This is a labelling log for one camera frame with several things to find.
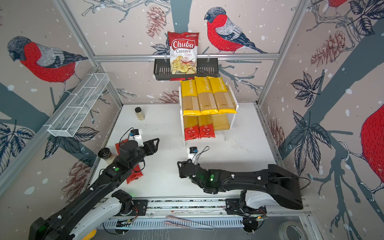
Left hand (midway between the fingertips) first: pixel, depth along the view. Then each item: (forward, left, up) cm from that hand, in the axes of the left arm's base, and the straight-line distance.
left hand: (154, 140), depth 77 cm
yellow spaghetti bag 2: (+13, -28, +16) cm, 35 cm away
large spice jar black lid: (-3, +29, -8) cm, 31 cm away
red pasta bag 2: (+9, -28, -1) cm, 29 cm away
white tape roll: (-38, -68, -16) cm, 80 cm away
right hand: (-12, -11, -8) cm, 18 cm away
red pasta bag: (+9, -19, -1) cm, 21 cm away
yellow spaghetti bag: (+9, -20, +16) cm, 27 cm away
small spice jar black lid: (+31, +19, -9) cm, 37 cm away
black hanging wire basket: (+45, -28, +15) cm, 55 cm away
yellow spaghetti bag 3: (+12, -36, +16) cm, 41 cm away
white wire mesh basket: (+15, +41, +12) cm, 45 cm away
